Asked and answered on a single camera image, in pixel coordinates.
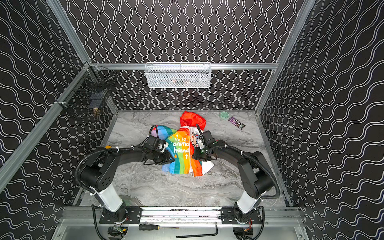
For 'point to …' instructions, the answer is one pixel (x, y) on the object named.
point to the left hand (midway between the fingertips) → (178, 161)
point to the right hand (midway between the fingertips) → (195, 157)
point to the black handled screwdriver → (151, 227)
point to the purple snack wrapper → (236, 122)
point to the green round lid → (224, 114)
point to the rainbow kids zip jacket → (180, 143)
